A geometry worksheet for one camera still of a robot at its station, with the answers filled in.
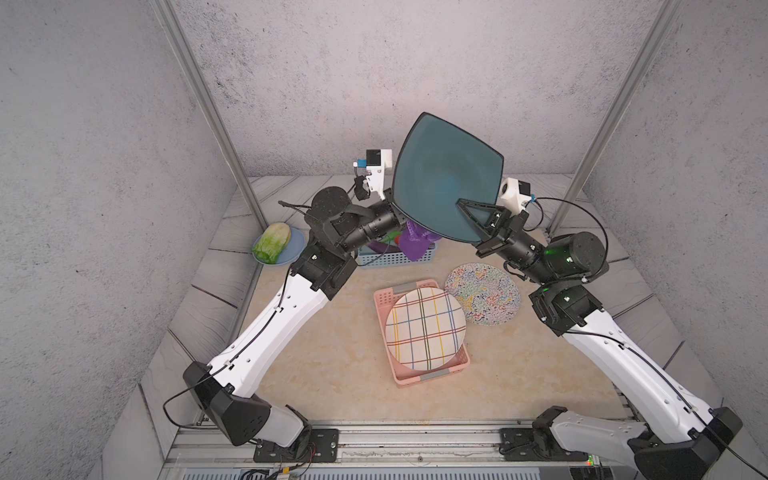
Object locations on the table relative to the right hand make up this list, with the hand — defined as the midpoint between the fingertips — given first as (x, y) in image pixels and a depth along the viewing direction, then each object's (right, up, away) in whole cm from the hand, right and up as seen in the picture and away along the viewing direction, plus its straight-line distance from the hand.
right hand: (461, 210), depth 47 cm
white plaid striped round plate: (-1, -29, +42) cm, 51 cm away
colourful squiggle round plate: (+21, -21, +55) cm, 62 cm away
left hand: (-1, +3, +2) cm, 4 cm away
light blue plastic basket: (-18, -8, +58) cm, 61 cm away
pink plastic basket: (-13, -21, +49) cm, 55 cm away
